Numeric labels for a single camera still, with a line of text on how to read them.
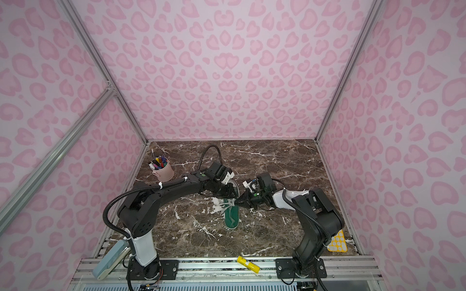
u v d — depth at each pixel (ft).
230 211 2.82
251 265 2.40
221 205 3.02
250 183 2.78
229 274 2.37
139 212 1.58
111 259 2.41
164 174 3.12
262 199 2.56
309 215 1.48
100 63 2.74
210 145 2.59
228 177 2.80
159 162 3.12
